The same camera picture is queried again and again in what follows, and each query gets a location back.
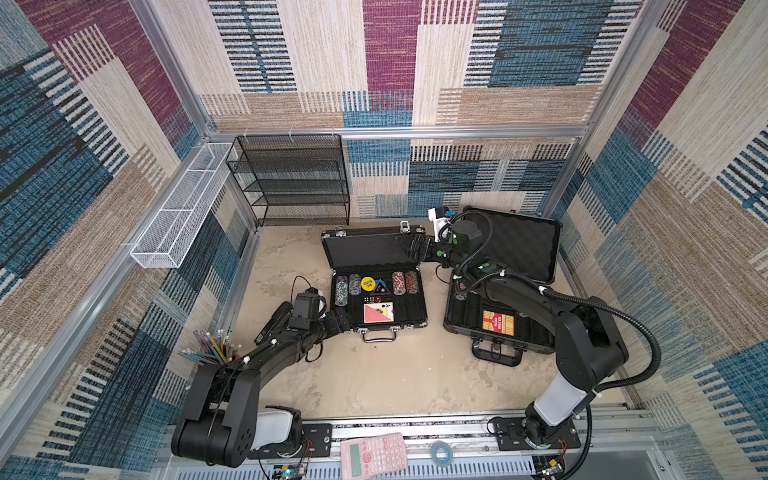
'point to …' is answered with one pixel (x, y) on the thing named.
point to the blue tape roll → (441, 453)
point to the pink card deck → (378, 312)
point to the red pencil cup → (213, 351)
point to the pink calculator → (369, 457)
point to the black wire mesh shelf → (293, 180)
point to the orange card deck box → (497, 322)
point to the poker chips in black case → (355, 286)
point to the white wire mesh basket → (165, 240)
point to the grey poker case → (525, 243)
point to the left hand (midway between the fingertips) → (342, 320)
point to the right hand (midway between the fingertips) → (411, 243)
